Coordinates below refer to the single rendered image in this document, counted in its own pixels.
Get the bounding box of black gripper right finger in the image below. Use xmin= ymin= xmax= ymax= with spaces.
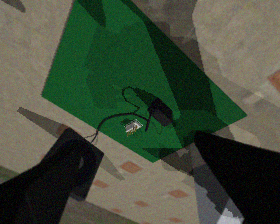
xmin=194 ymin=131 xmax=280 ymax=224

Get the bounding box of green circuit board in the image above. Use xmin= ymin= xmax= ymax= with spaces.
xmin=41 ymin=0 xmax=248 ymax=163

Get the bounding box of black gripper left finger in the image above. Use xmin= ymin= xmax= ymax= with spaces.
xmin=0 ymin=144 xmax=82 ymax=224

